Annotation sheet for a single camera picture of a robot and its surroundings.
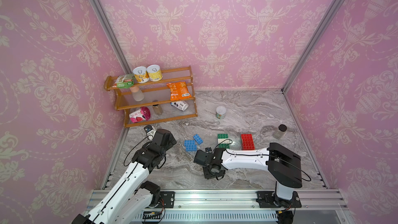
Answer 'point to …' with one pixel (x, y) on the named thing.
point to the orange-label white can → (141, 74)
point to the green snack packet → (124, 81)
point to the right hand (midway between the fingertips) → (209, 176)
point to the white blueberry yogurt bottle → (181, 105)
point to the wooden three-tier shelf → (154, 96)
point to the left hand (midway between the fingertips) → (167, 140)
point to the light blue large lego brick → (190, 145)
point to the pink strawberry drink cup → (142, 114)
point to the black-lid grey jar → (280, 133)
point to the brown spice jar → (158, 109)
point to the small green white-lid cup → (221, 111)
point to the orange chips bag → (178, 90)
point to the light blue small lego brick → (198, 139)
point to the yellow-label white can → (154, 72)
